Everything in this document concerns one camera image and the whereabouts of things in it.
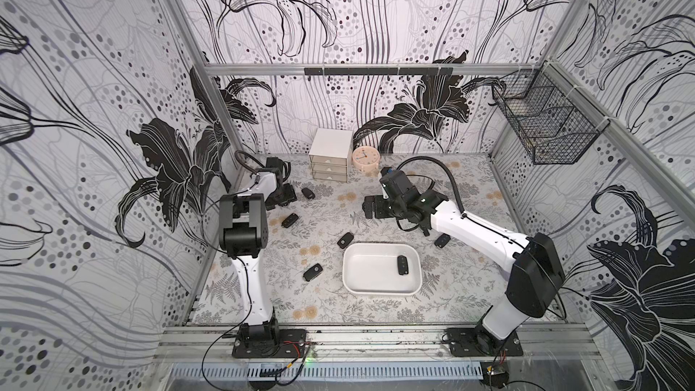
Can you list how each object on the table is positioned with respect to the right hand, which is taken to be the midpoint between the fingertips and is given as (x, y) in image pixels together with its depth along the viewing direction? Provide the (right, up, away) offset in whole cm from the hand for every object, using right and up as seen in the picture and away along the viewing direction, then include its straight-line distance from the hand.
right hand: (377, 202), depth 85 cm
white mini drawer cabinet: (-17, +17, +18) cm, 30 cm away
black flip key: (-21, -23, +1) cm, 31 cm away
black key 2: (-31, -8, +13) cm, 34 cm away
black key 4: (+8, -20, +1) cm, 22 cm away
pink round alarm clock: (-2, +16, +30) cm, 34 cm away
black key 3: (-26, +2, +20) cm, 33 cm away
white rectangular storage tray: (+2, -22, +1) cm, 22 cm away
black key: (-11, -14, +8) cm, 19 cm away
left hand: (-35, -2, +18) cm, 39 cm away
